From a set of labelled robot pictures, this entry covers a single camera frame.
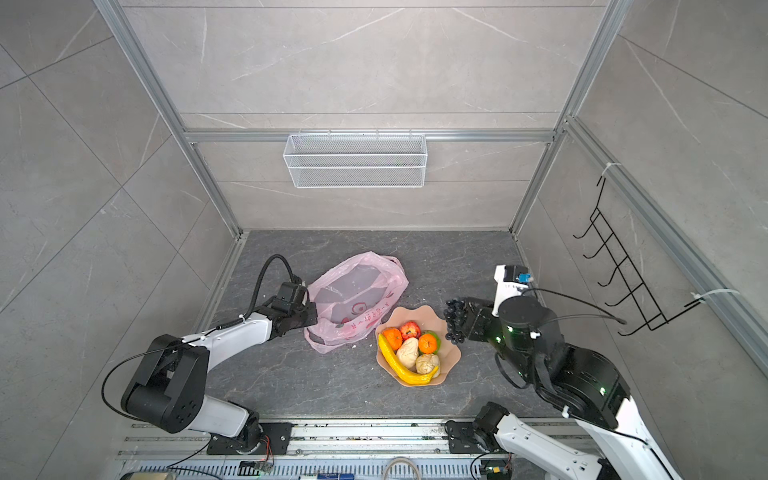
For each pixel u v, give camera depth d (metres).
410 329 0.86
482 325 0.49
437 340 0.83
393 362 0.78
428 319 0.92
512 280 0.48
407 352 0.82
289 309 0.71
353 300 1.00
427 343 0.80
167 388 0.43
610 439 0.34
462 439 0.73
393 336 0.83
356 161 1.01
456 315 0.62
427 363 0.77
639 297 0.64
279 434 0.73
